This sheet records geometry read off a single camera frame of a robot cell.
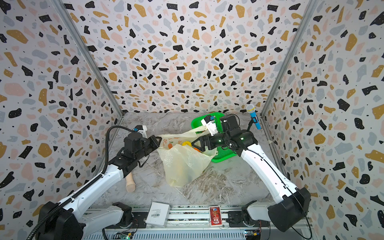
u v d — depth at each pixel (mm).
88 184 461
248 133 565
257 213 625
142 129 729
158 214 716
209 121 641
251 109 897
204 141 618
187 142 971
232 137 555
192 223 735
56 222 389
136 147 619
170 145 895
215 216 744
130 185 816
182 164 777
